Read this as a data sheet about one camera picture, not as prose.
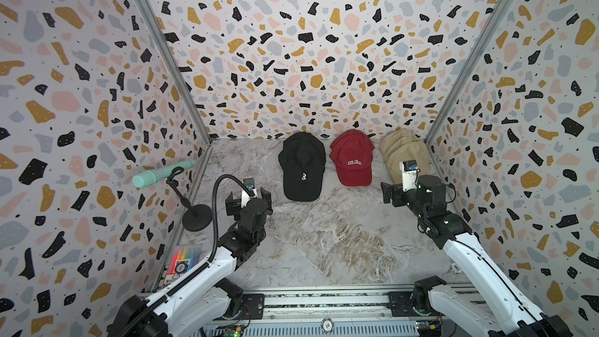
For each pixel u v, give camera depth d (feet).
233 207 2.25
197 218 3.03
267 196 2.51
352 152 3.47
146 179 2.04
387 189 2.32
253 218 1.89
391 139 3.81
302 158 3.31
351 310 2.44
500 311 1.32
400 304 2.43
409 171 2.18
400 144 3.60
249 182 2.19
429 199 1.86
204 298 1.87
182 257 2.68
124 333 1.18
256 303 2.41
